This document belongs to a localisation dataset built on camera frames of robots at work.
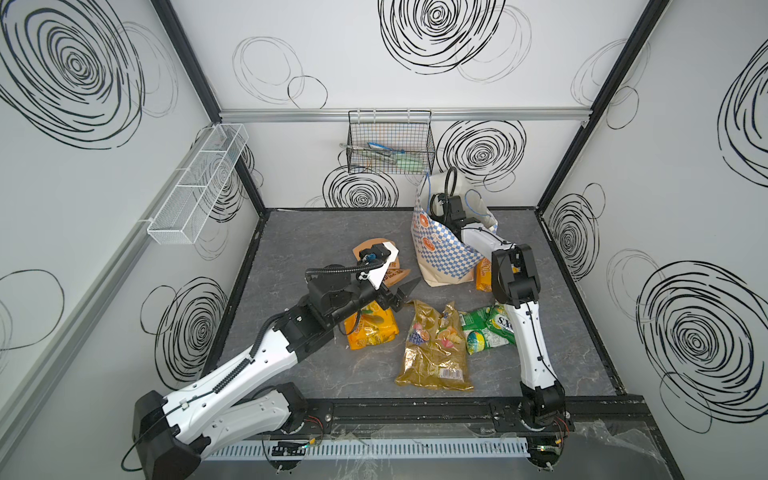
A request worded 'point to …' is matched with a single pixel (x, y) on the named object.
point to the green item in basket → (407, 162)
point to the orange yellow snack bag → (372, 325)
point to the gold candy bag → (436, 354)
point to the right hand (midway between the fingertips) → (423, 222)
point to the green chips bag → (486, 327)
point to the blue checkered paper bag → (447, 258)
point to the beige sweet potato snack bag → (395, 274)
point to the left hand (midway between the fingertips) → (406, 264)
